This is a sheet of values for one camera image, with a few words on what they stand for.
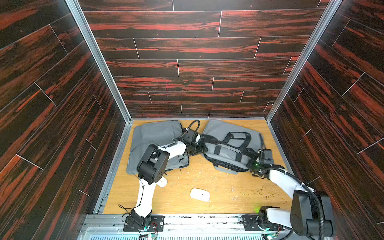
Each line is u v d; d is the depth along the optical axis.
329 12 0.68
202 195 0.81
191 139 0.80
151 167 0.55
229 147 0.93
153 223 0.73
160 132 1.04
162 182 0.86
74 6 0.66
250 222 0.75
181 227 0.74
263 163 0.69
